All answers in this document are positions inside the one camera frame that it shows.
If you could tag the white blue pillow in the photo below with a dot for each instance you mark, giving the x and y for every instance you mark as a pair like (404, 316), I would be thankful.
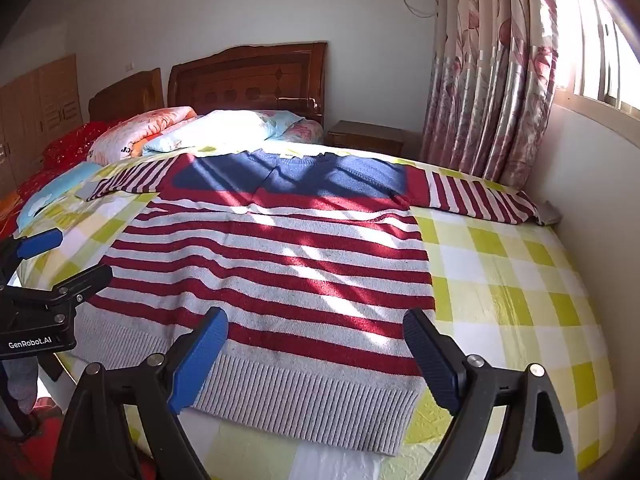
(220, 127)

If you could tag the pink floral curtain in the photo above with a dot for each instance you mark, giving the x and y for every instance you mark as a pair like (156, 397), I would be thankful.
(492, 70)

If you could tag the yellow checked bedsheet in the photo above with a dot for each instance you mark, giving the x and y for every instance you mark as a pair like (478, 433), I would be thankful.
(515, 290)

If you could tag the window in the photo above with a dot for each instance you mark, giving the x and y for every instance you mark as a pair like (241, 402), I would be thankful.
(600, 45)

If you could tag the orange floral quilt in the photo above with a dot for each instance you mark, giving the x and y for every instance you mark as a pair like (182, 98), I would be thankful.
(135, 132)

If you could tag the red grey striped sweater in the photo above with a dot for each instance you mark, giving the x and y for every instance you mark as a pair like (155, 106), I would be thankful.
(280, 260)

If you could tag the light wooden wardrobe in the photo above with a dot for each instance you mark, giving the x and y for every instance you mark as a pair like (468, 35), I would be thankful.
(37, 110)

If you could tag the large wooden headboard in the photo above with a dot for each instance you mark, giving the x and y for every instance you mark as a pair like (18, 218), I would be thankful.
(245, 80)

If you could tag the small wooden headboard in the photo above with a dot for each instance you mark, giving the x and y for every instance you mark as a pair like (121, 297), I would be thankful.
(127, 95)

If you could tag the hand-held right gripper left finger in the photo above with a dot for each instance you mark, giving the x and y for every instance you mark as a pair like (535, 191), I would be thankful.
(200, 355)

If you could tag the wooden nightstand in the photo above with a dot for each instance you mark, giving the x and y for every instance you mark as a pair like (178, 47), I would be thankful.
(367, 137)

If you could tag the pink floral pillow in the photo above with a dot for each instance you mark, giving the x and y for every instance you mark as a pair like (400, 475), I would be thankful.
(300, 132)

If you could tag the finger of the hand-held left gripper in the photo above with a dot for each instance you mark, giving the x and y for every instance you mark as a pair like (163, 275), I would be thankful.
(42, 242)
(82, 284)

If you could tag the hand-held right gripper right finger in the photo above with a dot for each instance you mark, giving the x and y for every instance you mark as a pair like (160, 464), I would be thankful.
(434, 360)

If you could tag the light blue cloth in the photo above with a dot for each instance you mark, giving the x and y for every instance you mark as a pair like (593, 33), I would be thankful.
(37, 204)

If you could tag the red patterned blanket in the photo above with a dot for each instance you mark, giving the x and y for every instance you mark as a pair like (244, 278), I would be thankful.
(65, 152)

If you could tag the person's left hand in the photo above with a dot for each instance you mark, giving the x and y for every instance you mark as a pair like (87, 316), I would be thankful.
(22, 380)

